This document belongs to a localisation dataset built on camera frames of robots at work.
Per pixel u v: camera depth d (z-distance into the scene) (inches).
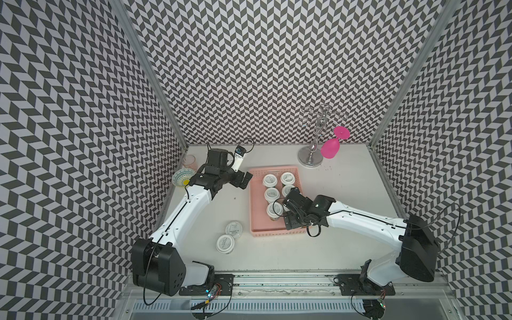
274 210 33.2
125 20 29.1
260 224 35.6
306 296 28.2
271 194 35.7
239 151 27.8
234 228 32.3
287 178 37.3
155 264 15.5
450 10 26.6
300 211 23.7
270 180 37.7
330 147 38.0
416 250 16.2
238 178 28.3
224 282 28.9
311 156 44.0
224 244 30.0
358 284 25.3
